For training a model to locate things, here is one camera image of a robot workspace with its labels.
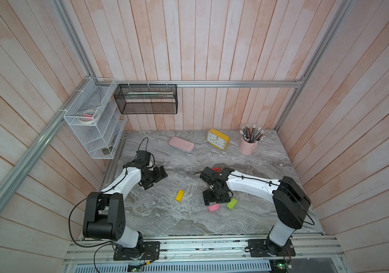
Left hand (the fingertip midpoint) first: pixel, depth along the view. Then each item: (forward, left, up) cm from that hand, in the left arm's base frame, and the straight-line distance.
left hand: (161, 180), depth 89 cm
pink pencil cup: (+23, -51, 0) cm, 56 cm away
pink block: (-13, -28, -6) cm, 31 cm away
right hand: (-10, -26, -3) cm, 29 cm away
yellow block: (-6, -10, -6) cm, 13 cm away
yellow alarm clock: (+29, -33, +1) cm, 44 cm away
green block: (-11, -37, -5) cm, 39 cm away
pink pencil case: (+29, -10, -4) cm, 31 cm away
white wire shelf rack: (+9, +27, +22) cm, 36 cm away
